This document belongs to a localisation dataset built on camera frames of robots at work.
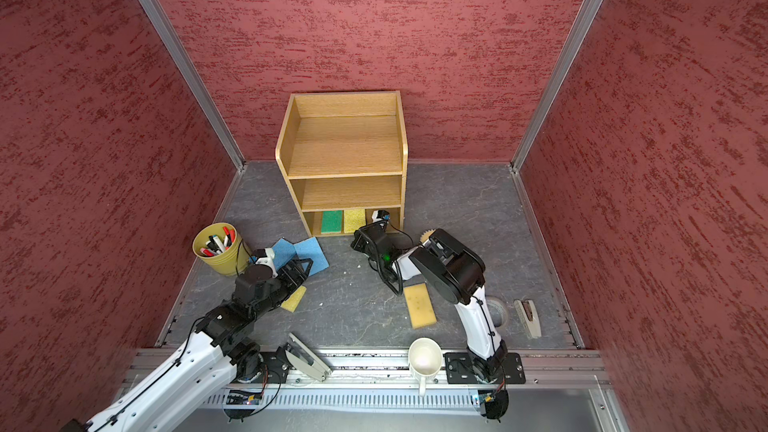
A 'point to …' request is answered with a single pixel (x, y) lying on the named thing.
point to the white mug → (425, 358)
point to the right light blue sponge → (312, 249)
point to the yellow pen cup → (233, 261)
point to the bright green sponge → (331, 221)
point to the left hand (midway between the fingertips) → (309, 273)
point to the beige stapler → (529, 317)
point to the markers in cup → (214, 246)
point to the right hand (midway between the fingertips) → (352, 237)
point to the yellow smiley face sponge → (426, 235)
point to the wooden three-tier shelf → (346, 151)
